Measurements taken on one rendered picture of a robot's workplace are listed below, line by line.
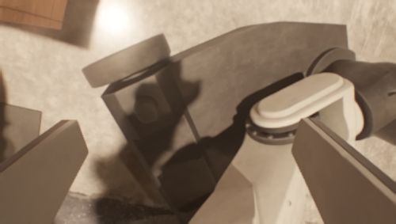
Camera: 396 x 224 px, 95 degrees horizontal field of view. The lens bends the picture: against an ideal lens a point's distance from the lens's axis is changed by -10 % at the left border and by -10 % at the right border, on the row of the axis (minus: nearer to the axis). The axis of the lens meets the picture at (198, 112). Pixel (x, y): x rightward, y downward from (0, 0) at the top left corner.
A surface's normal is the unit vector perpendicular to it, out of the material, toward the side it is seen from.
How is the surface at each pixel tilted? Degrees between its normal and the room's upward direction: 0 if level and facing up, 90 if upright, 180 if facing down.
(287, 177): 90
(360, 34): 0
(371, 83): 52
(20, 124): 0
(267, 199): 90
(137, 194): 0
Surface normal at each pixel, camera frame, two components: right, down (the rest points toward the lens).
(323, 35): 0.26, 0.32
